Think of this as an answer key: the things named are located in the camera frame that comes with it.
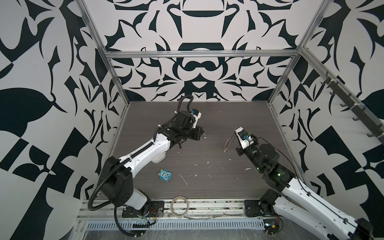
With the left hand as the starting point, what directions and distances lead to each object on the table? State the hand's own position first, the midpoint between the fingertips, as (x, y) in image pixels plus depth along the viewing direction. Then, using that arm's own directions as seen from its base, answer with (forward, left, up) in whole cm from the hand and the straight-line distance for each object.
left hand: (205, 128), depth 79 cm
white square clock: (-8, +26, -18) cm, 32 cm away
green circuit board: (-41, -29, -22) cm, 55 cm away
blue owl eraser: (-17, +22, -20) cm, 34 cm away
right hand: (-6, -15, +6) cm, 17 cm away
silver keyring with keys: (-10, -10, -1) cm, 14 cm away
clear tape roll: (-29, +16, -19) cm, 38 cm away
